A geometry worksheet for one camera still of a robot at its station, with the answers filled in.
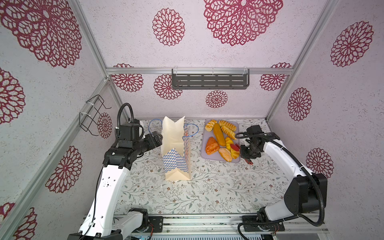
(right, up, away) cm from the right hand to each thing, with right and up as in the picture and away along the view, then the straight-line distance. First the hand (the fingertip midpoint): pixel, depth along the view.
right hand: (243, 153), depth 85 cm
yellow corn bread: (-4, +6, +18) cm, 19 cm away
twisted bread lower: (-3, +12, +20) cm, 24 cm away
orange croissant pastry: (-16, +3, +15) cm, 22 cm away
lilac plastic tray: (-14, -4, +15) cm, 21 cm away
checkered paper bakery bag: (-38, +3, -12) cm, 40 cm away
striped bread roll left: (-17, +16, +25) cm, 34 cm away
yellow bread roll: (-2, -2, +9) cm, 9 cm away
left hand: (-47, +7, -13) cm, 49 cm away
